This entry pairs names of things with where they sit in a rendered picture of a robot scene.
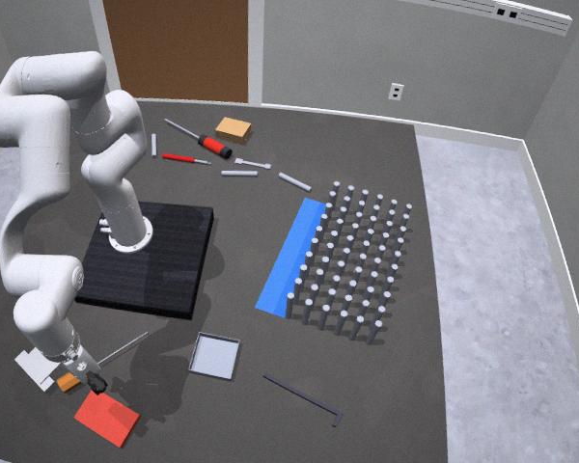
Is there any small red screwdriver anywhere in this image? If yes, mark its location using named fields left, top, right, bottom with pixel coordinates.
left=162, top=153, right=210, bottom=164

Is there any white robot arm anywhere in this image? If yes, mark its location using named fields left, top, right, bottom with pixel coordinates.
left=0, top=51, right=152, bottom=396

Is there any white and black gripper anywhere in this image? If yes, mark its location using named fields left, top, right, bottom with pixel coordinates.
left=61, top=338, right=107, bottom=395

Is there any red and black screwdriver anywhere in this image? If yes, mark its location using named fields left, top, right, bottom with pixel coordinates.
left=165, top=119, right=233, bottom=159

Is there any tan rectangular block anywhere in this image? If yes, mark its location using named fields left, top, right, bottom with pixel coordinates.
left=215, top=117, right=251, bottom=145

